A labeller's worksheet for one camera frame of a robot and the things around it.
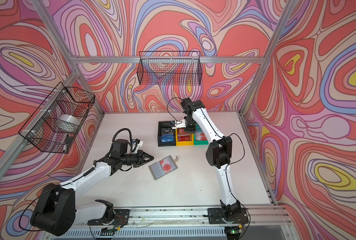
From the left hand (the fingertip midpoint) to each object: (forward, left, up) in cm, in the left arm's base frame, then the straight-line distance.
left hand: (154, 158), depth 80 cm
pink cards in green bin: (+22, -29, -10) cm, 37 cm away
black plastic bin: (+30, -4, -11) cm, 32 cm away
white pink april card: (+1, -5, -12) cm, 14 cm away
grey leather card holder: (-1, 0, -12) cm, 12 cm away
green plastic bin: (+3, -23, +21) cm, 31 cm away
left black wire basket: (+8, +47, +18) cm, 51 cm away
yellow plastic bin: (+16, -17, -11) cm, 26 cm away
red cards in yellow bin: (+23, -16, -11) cm, 30 cm away
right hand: (+19, -21, 0) cm, 29 cm away
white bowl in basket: (+12, +41, +19) cm, 47 cm away
